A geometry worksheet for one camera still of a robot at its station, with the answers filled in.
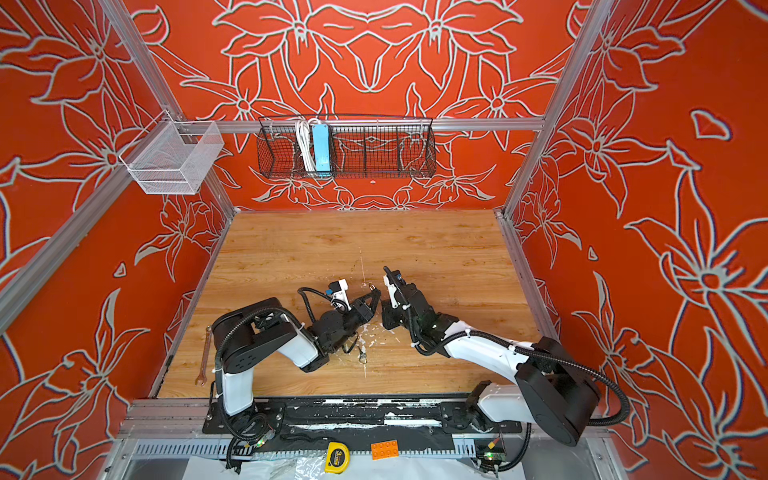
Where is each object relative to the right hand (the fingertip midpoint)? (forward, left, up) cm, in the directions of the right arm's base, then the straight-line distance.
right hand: (377, 302), depth 84 cm
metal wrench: (-17, +49, -10) cm, 53 cm away
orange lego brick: (-34, -1, -9) cm, 35 cm away
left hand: (+1, -2, +2) cm, 3 cm away
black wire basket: (+48, +10, +20) cm, 53 cm away
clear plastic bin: (+40, +64, +23) cm, 79 cm away
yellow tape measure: (-35, +9, -7) cm, 37 cm away
